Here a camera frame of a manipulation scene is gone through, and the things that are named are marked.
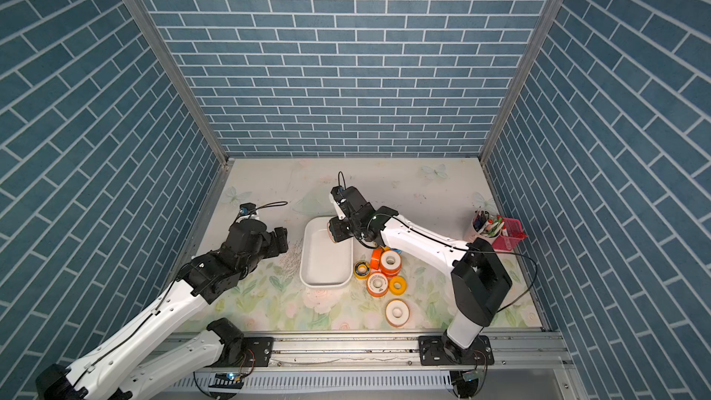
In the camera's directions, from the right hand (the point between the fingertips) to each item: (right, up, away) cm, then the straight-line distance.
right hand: (335, 227), depth 83 cm
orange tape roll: (+12, -10, +3) cm, 16 cm away
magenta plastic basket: (+58, -3, +6) cm, 58 cm away
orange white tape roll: (+13, -18, +2) cm, 22 cm away
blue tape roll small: (+19, -8, +5) cm, 22 cm away
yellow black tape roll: (+8, -15, +6) cm, 18 cm away
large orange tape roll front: (+19, -25, -2) cm, 31 cm away
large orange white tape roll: (+17, -12, +4) cm, 21 cm away
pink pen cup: (+47, 0, +4) cm, 48 cm away
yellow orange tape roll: (+19, -19, +4) cm, 27 cm away
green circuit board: (-27, -39, -10) cm, 49 cm away
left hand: (-14, -1, -6) cm, 15 cm away
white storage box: (-4, -13, +6) cm, 15 cm away
